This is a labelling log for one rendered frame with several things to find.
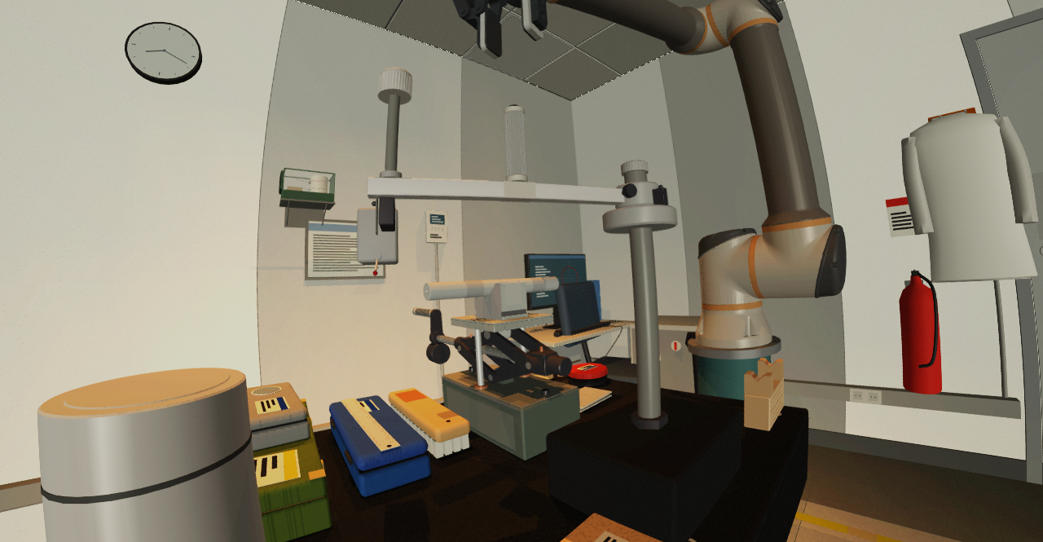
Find black granite base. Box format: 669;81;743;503
545;387;810;542

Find grey shaft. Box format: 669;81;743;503
423;275;561;304

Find grey wall trunking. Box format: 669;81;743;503
781;378;1022;421

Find red white sign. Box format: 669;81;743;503
885;196;919;238

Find grey coat stand pole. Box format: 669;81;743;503
992;280;1008;400

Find dark laptop screen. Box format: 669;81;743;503
555;279;620;337

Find grey ribbed cylinder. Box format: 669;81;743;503
504;104;530;183

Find grey-green scissor lift stand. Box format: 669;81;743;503
441;312;582;462

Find red fire extinguisher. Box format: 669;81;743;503
898;270;944;396

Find grey indicator head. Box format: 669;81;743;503
356;200;401;277

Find tan V-block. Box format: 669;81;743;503
743;356;786;432

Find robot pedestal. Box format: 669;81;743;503
687;336;785;402

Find olive green case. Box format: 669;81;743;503
253;399;332;542

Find grey stand column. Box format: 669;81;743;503
602;159;679;431

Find red button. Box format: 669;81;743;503
567;360;611;386

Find computer monitor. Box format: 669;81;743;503
523;253;588;312

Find blue case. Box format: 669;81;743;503
328;394;432;499

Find black crank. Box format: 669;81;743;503
411;306;459;365

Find white orange brush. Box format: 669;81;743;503
388;386;472;458

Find green wall shelf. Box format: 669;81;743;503
278;168;337;230

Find small grey case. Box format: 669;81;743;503
246;381;311;454

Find grey door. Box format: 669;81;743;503
959;7;1043;487

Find white text poster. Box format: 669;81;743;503
305;219;386;281

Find white lab coat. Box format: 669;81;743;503
900;112;1041;284

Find brown cardboard box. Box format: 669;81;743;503
560;512;662;542

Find white desk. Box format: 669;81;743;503
528;316;703;396

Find large grey cylinder drum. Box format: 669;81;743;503
37;368;267;542

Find light grey block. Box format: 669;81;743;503
487;278;532;319

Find white knob on stem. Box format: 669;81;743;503
376;67;414;179

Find round wall clock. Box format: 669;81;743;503
124;21;204;86

